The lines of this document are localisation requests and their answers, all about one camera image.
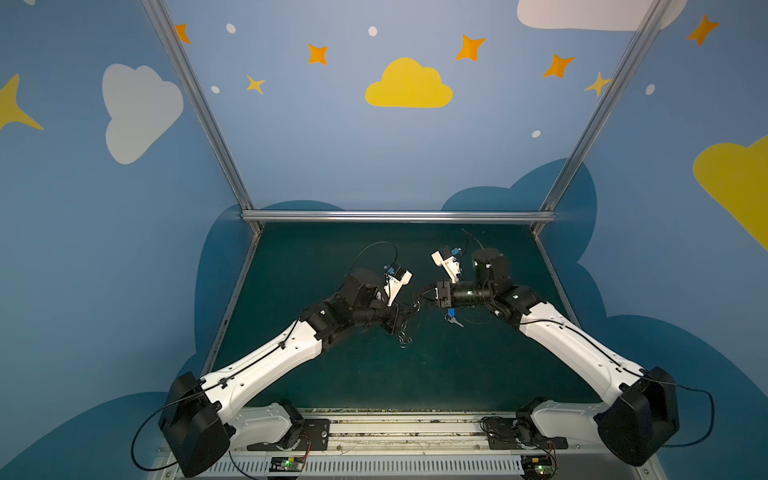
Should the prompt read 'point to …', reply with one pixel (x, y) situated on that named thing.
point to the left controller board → (286, 464)
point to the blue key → (451, 316)
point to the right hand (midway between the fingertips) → (419, 293)
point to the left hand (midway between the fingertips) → (418, 311)
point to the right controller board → (537, 466)
